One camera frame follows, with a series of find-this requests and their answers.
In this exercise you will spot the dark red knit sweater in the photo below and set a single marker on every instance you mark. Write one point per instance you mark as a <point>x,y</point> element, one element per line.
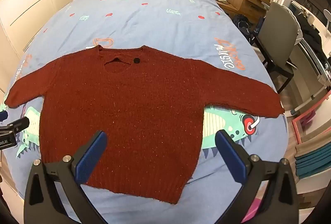
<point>129,110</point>

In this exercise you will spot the white desk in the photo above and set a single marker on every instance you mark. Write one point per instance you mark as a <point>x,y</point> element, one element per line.
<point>318,14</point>

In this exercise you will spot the pink frame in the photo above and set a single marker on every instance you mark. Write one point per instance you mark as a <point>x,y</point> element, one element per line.
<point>297,125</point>

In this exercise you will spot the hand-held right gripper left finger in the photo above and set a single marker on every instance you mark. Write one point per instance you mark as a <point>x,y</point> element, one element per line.
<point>89,159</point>

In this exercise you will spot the blue printed bed sheet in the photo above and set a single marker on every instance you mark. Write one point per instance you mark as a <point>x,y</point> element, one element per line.
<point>155,19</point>

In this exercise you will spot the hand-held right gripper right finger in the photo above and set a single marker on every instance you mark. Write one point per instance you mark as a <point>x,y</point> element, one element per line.
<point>232,159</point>

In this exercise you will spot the dark blue backpack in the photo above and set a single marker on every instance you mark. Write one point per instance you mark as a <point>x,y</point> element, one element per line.
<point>241,26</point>

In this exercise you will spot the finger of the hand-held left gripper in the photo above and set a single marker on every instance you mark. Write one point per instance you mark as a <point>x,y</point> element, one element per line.
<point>18,125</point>
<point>3,115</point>

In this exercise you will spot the black jacket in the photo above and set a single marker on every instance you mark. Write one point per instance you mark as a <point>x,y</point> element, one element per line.
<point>311,32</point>

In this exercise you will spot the stack of teal folded cloths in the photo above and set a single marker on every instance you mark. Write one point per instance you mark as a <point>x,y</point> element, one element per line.
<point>313,162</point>

